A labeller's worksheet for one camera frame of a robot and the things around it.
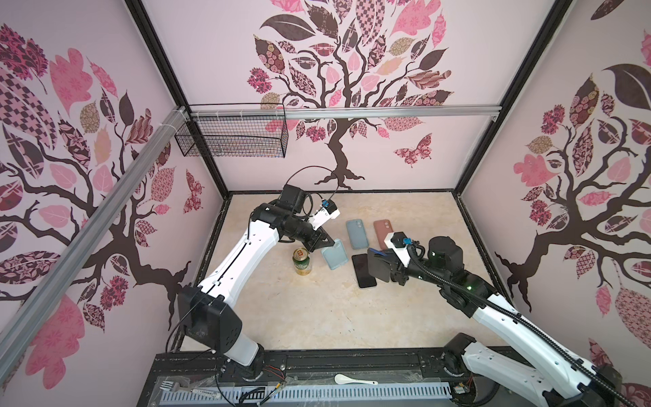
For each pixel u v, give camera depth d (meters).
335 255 0.79
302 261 0.86
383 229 1.08
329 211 0.67
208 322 0.41
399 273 0.61
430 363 0.74
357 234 1.06
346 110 0.93
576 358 0.41
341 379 0.71
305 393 0.70
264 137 0.80
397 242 0.57
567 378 0.40
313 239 0.66
